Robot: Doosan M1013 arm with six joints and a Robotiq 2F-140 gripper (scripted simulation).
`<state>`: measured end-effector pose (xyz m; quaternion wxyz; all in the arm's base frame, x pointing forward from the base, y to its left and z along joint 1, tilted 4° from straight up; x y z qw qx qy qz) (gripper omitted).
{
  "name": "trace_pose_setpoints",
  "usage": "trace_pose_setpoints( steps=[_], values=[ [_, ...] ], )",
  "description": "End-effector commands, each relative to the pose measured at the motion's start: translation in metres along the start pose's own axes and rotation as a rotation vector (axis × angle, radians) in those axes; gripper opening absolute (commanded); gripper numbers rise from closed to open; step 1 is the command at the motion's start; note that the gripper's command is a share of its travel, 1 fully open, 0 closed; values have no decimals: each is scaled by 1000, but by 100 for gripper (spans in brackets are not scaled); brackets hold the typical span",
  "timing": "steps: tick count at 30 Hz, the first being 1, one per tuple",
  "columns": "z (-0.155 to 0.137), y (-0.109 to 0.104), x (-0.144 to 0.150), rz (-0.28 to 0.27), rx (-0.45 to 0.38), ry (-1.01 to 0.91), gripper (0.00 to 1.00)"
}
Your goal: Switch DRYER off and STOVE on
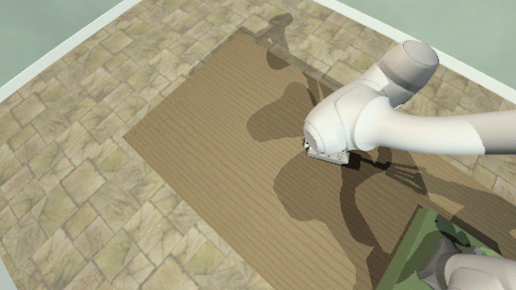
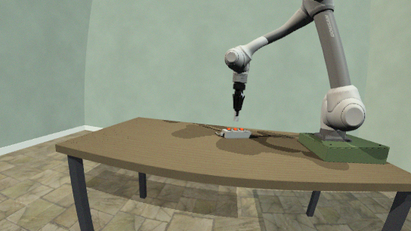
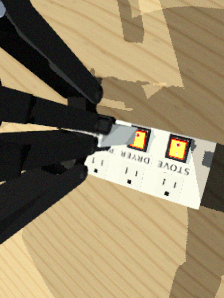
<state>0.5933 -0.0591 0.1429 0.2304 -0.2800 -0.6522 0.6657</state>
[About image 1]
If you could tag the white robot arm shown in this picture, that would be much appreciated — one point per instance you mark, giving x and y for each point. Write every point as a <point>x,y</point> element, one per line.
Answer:
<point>362,115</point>

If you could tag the white power strip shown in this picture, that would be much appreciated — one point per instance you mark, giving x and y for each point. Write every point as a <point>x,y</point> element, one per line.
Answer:
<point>340,158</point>

